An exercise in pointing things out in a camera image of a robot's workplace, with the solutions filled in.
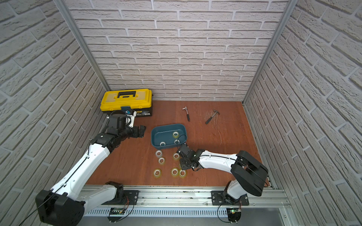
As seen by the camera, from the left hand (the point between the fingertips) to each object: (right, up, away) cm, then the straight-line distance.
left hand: (140, 123), depth 79 cm
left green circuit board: (-10, -46, -7) cm, 48 cm away
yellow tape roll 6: (+20, -29, +3) cm, 35 cm away
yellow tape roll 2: (+11, -15, +14) cm, 23 cm away
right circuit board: (+51, -46, -10) cm, 69 cm away
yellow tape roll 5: (+20, -22, +8) cm, 31 cm away
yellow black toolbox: (-8, +16, +19) cm, 26 cm away
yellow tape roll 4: (+9, -30, +2) cm, 31 cm away
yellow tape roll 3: (+11, -24, +6) cm, 27 cm away
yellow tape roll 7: (+24, -30, +2) cm, 39 cm away
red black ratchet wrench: (+28, +5, +31) cm, 42 cm away
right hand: (+26, -26, +6) cm, 37 cm away
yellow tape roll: (+19, -9, +18) cm, 28 cm away
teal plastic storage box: (+13, -10, +19) cm, 25 cm away
